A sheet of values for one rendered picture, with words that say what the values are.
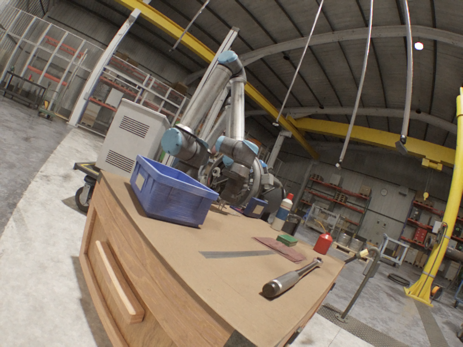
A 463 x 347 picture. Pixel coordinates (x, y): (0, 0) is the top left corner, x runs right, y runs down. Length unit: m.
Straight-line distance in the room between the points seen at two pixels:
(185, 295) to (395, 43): 10.34
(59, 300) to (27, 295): 0.13
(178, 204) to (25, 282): 0.69
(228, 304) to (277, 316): 0.09
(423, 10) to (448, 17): 1.01
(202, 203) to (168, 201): 0.10
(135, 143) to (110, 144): 0.18
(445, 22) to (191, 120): 9.30
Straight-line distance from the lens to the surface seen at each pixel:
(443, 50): 10.38
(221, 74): 1.26
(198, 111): 1.20
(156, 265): 0.41
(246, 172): 0.97
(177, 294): 0.37
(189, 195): 0.56
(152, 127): 1.37
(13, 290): 0.90
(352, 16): 9.54
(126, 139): 1.41
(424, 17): 9.49
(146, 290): 0.45
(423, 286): 4.21
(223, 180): 2.26
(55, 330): 0.79
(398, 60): 11.11
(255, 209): 1.25
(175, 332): 0.40
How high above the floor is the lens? 0.65
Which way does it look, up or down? 1 degrees up
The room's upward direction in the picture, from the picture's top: 24 degrees clockwise
